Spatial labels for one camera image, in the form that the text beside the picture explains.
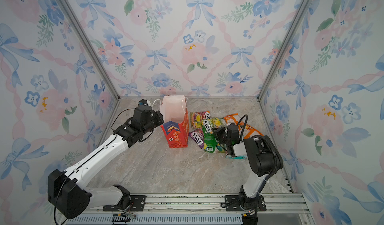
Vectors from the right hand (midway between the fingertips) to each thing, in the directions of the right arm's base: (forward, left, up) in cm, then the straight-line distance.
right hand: (211, 127), depth 96 cm
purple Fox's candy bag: (-4, +8, -2) cm, 10 cm away
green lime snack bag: (-9, +1, -3) cm, 10 cm away
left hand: (-4, +26, +19) cm, 33 cm away
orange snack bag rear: (+9, -17, -3) cm, 20 cm away
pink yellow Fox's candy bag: (+11, +9, -3) cm, 15 cm away
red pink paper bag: (-10, +20, +19) cm, 29 cm away
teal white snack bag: (-17, -16, -6) cm, 24 cm away
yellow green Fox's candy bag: (+2, +1, 0) cm, 3 cm away
